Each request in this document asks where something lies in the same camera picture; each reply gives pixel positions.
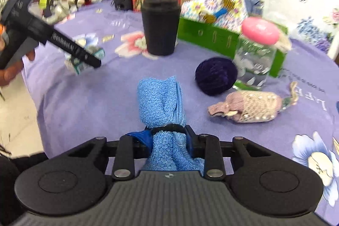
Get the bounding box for blue towel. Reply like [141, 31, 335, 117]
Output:
[137, 76, 206, 176]

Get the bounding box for purple floral bedsheet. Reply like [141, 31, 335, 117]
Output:
[22, 0, 339, 221]

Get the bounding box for pink knitted pearl pouch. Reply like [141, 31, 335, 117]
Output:
[208, 82, 298, 124]

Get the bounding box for dark purple mesh sponge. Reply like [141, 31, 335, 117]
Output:
[195, 57, 238, 96]

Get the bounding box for green cardboard box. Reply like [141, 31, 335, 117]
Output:
[177, 15, 289, 78]

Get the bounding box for small teal box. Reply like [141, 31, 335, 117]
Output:
[65, 46, 105, 75]

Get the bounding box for clear jar with pink lid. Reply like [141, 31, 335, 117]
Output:
[232, 17, 281, 90]

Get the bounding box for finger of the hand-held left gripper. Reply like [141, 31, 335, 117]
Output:
[34, 18, 102, 69]

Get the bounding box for black lidded cup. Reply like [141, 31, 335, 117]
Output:
[140, 0, 182, 56]

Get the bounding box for yellow brown thread skein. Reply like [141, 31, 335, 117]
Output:
[199, 0, 239, 24]

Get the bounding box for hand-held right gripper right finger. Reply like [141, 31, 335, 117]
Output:
[185, 125, 276, 178]

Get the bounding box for floral cloth mitt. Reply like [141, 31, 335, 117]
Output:
[181, 0, 249, 32]

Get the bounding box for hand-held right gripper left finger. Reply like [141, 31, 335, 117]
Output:
[58, 131, 153, 179]

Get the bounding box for person's left hand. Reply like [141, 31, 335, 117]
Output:
[0, 49, 36, 87]

